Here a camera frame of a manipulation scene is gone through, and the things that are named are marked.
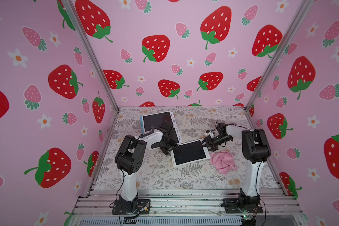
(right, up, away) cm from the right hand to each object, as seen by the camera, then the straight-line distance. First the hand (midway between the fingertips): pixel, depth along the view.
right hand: (204, 150), depth 93 cm
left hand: (-18, -1, +2) cm, 18 cm away
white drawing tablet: (-29, +12, -29) cm, 43 cm away
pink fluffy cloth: (+12, -7, -4) cm, 14 cm away
